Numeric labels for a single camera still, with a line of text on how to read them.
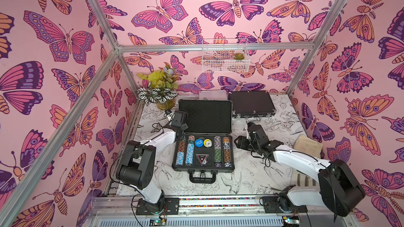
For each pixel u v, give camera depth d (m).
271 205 0.73
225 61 1.06
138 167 0.46
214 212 0.73
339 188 0.42
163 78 1.03
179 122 0.73
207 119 0.94
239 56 0.92
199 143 0.90
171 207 0.73
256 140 0.67
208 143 0.90
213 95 1.18
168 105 1.13
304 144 0.92
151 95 0.90
